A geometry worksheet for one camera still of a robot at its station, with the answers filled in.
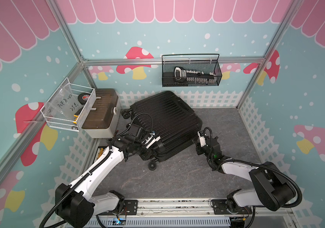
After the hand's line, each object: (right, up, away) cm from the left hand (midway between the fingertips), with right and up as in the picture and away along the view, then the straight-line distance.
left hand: (151, 153), depth 77 cm
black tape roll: (-39, +31, +2) cm, 50 cm away
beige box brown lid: (-32, +20, +12) cm, 39 cm away
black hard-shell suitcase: (+13, +16, +7) cm, 22 cm away
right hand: (+28, +6, +14) cm, 32 cm away
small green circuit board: (-18, -34, -5) cm, 38 cm away
